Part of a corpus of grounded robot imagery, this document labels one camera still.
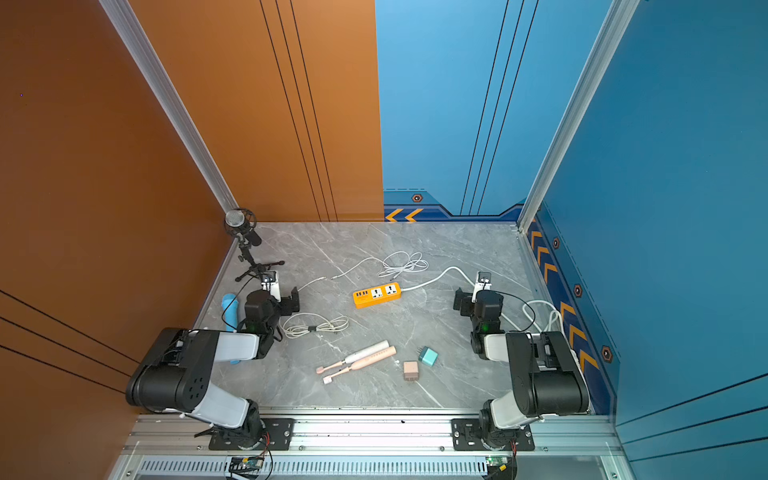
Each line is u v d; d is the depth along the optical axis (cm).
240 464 72
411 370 83
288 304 87
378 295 96
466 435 72
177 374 46
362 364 83
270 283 80
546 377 45
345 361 84
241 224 88
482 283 80
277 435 74
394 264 108
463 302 86
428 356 85
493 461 72
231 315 94
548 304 100
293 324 94
